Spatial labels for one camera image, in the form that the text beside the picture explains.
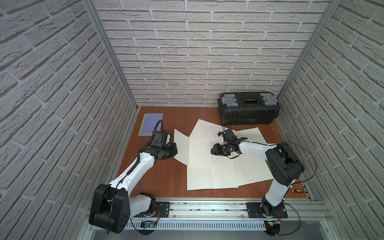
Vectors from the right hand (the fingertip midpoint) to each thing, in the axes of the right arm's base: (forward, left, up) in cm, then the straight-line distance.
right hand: (215, 152), depth 94 cm
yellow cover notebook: (+1, +14, 0) cm, 14 cm away
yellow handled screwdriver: (-26, -43, -1) cm, 50 cm away
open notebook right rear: (+13, -29, -2) cm, 32 cm away
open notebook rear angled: (+19, +4, -1) cm, 20 cm away
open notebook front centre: (-14, -2, -1) cm, 14 cm away
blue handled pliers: (-17, +45, 0) cm, 48 cm away
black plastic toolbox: (+24, -25, +15) cm, 37 cm away
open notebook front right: (-11, -21, -3) cm, 24 cm away
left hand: (-1, +22, +10) cm, 24 cm away
